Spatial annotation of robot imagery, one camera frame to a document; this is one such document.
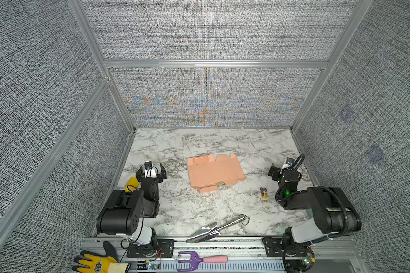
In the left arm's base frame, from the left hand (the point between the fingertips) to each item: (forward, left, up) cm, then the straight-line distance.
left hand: (153, 163), depth 88 cm
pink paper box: (0, -27, -12) cm, 30 cm away
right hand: (-1, -69, -2) cm, 69 cm away
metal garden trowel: (-31, -27, -11) cm, 42 cm away
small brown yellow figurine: (-14, -57, -9) cm, 59 cm away
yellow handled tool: (-6, +13, -10) cm, 17 cm away
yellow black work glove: (-41, +22, -8) cm, 47 cm away
